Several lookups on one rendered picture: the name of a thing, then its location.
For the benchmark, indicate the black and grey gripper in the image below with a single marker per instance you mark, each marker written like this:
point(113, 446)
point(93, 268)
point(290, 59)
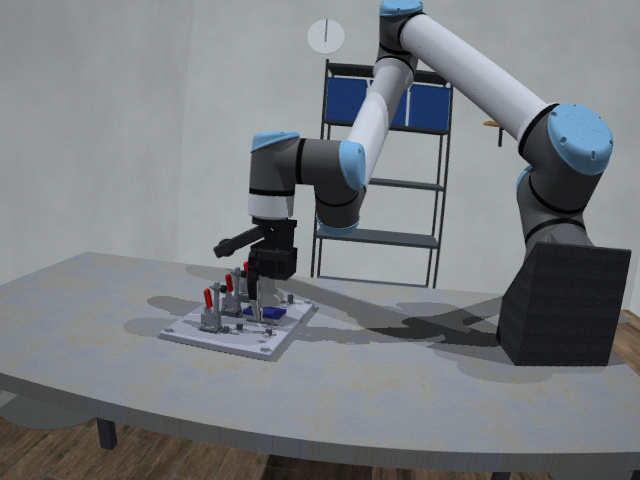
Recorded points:
point(277, 246)

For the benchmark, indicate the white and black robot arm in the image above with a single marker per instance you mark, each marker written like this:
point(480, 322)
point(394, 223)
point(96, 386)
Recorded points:
point(567, 155)

